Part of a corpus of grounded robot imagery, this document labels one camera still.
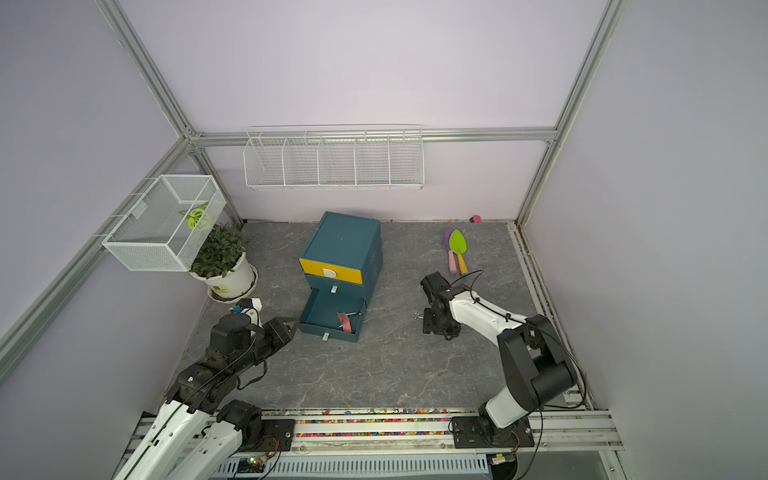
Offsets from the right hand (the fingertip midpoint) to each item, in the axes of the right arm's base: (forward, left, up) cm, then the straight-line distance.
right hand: (434, 326), depth 90 cm
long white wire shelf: (+48, +31, +28) cm, 64 cm away
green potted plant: (+17, +63, +17) cm, 67 cm away
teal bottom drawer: (+4, +32, -1) cm, 32 cm away
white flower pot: (+12, +63, +7) cm, 64 cm away
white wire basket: (+18, +75, +25) cm, 81 cm away
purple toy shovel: (+29, -9, -1) cm, 31 cm away
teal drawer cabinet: (+18, +26, +19) cm, 37 cm away
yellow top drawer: (+8, +29, +18) cm, 35 cm away
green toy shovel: (+34, -12, -2) cm, 36 cm away
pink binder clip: (+2, +27, 0) cm, 27 cm away
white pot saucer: (+10, +69, -1) cm, 69 cm away
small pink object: (+49, -23, -3) cm, 55 cm away
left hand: (-6, +37, +15) cm, 40 cm away
